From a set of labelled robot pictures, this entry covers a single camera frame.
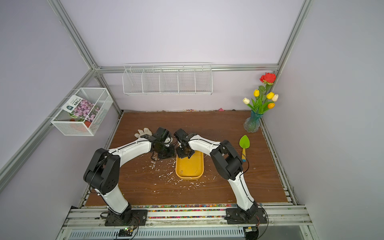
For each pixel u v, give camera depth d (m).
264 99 0.93
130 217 0.71
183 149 0.83
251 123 1.02
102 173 0.47
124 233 0.72
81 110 0.74
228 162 0.54
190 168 0.91
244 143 1.01
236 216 0.74
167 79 1.00
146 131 1.08
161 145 0.77
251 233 0.72
